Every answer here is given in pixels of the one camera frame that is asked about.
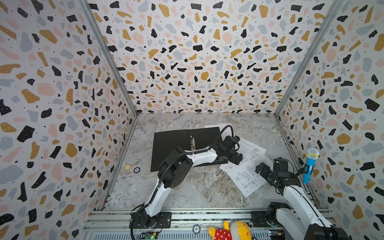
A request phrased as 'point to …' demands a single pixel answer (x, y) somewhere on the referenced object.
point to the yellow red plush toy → (237, 230)
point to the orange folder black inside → (164, 142)
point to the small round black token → (136, 170)
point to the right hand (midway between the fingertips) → (261, 167)
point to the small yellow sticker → (127, 167)
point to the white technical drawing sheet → (244, 175)
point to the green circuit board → (149, 237)
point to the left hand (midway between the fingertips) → (239, 154)
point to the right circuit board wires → (276, 234)
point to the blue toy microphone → (312, 155)
